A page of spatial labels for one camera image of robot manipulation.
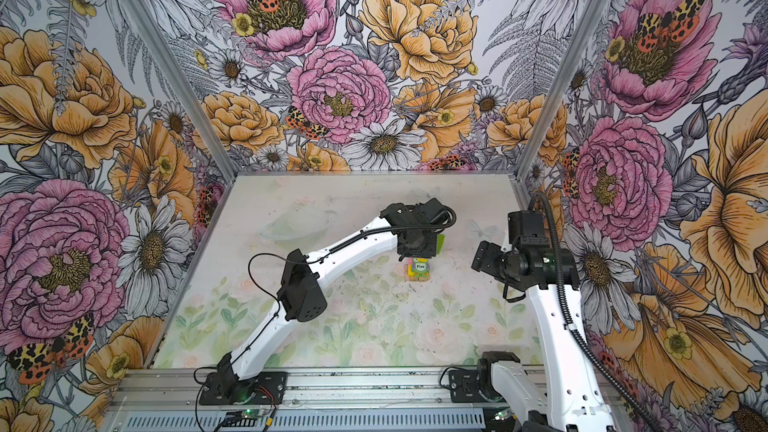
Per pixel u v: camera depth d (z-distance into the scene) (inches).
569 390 14.9
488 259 25.3
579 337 15.7
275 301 24.1
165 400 29.0
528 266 18.3
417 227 25.1
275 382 29.5
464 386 29.2
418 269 35.2
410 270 35.8
